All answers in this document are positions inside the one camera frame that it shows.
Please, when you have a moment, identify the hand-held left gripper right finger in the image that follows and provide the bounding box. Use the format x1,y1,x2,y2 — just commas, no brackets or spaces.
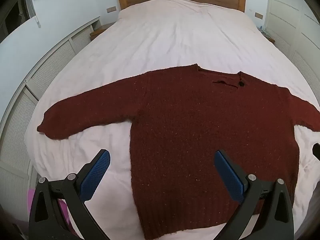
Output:
214,149,294,240

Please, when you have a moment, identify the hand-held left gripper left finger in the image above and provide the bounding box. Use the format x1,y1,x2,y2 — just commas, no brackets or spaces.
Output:
29,149,112,240

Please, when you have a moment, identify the white louvred cabinet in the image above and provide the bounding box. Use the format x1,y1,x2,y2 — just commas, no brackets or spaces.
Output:
0,17,101,230

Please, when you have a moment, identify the wooden nightstand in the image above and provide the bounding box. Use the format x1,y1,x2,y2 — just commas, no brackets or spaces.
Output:
260,26,276,44
89,22,115,40

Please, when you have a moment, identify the dark red knitted sweater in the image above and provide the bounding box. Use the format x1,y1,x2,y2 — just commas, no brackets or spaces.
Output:
37,64,320,240

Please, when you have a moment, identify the white wardrobe with louvred doors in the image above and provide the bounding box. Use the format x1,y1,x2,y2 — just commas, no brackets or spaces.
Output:
264,0,320,85

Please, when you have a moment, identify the bed with white sheet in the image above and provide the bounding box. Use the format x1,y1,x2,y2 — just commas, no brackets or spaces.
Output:
24,0,320,240

